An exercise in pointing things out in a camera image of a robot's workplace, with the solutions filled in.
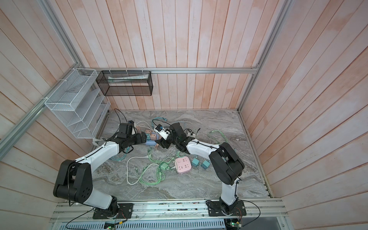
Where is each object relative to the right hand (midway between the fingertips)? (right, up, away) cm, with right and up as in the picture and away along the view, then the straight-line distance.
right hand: (159, 136), depth 88 cm
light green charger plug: (+4, -18, -2) cm, 19 cm away
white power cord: (-14, -13, +5) cm, 20 cm away
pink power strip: (+15, -17, -1) cm, 23 cm away
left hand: (-13, -2, +3) cm, 13 cm away
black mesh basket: (-27, +38, +16) cm, 49 cm away
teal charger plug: (+23, -16, 0) cm, 28 cm away
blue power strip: (-4, -1, +7) cm, 8 cm away
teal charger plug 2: (+29, -18, -1) cm, 34 cm away
